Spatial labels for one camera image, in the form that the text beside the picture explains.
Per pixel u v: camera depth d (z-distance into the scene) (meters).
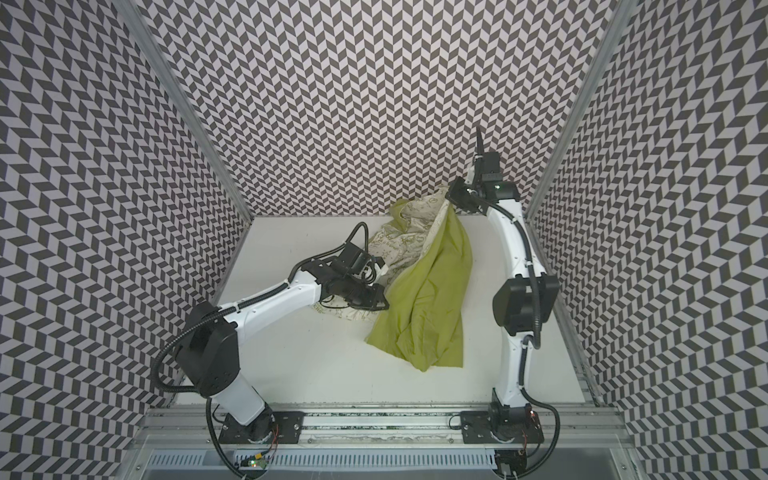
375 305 0.71
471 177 0.78
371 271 0.75
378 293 0.72
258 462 0.66
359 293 0.72
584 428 0.75
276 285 0.54
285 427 0.72
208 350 0.44
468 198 0.65
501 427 0.65
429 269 0.87
